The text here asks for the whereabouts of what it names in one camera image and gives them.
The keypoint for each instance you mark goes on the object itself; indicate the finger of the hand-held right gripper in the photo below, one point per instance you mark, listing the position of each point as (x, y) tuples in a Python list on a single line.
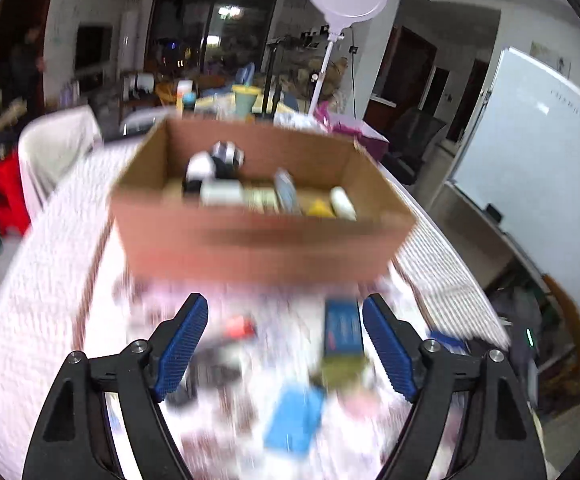
[(447, 341)]

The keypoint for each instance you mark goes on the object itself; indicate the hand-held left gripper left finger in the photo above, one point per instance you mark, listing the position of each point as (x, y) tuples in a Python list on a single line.
[(180, 350)]

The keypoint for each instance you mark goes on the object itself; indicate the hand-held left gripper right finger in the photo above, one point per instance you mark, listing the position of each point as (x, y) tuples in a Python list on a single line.
[(390, 350)]

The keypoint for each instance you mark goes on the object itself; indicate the brown cardboard box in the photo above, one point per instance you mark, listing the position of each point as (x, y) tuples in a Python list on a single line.
[(250, 245)]

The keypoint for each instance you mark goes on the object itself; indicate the olive packet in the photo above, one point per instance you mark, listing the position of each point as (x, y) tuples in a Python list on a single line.
[(342, 370)]

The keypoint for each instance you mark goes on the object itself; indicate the brown wooden chair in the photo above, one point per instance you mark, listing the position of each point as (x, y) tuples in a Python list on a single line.
[(567, 310)]

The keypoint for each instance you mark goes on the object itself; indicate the blue flat box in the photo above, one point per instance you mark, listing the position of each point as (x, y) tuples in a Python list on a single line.
[(342, 327)]

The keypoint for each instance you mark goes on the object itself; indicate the red and black lighter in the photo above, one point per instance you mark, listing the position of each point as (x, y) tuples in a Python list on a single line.
[(240, 327)]

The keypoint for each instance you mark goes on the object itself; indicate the light blue packet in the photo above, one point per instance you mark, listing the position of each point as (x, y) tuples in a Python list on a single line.
[(295, 417)]

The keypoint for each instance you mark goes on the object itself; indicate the white bottle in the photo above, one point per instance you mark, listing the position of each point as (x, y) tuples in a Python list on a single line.
[(342, 203)]

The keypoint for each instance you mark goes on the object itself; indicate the yellow object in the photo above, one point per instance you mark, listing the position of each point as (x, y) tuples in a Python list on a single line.
[(319, 208)]

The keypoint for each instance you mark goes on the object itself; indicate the white box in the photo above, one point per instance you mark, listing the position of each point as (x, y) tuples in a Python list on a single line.
[(221, 193)]

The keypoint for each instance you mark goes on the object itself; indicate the cream green box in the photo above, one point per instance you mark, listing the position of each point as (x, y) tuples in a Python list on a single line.
[(260, 200)]

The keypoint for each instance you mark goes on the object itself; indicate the white whiteboard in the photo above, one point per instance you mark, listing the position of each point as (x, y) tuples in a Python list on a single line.
[(535, 160)]

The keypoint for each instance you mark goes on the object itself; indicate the black and white object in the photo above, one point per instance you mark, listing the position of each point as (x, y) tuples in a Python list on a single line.
[(210, 165)]

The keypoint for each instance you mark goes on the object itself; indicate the blue grey tube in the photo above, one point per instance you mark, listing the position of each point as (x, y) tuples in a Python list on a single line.
[(286, 190)]

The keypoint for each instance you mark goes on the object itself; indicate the black office chair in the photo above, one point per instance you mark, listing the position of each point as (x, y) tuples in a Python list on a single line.
[(415, 145)]

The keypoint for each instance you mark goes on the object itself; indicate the magenta box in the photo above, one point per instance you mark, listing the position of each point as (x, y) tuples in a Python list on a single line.
[(365, 142)]

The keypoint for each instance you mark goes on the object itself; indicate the red plastic stool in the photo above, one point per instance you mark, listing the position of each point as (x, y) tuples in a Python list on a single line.
[(7, 195)]

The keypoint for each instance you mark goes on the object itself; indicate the chair under white cloth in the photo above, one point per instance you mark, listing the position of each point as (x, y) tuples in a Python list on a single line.
[(55, 145)]

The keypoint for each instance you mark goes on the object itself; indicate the green bucket with yellow rim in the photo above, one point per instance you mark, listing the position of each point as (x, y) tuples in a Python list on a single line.
[(244, 102)]

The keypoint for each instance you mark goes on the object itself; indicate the black wall television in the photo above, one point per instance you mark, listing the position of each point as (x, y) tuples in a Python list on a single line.
[(93, 47)]

